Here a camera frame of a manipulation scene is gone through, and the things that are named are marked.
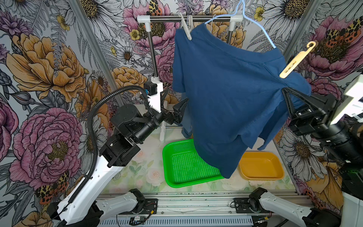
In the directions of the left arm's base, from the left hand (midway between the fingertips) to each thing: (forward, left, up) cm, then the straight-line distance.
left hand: (177, 99), depth 52 cm
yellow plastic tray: (-5, -49, -51) cm, 71 cm away
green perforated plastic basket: (-5, -2, -51) cm, 51 cm away
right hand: (-12, -24, +14) cm, 30 cm away
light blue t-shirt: (+4, -4, -20) cm, 20 cm away
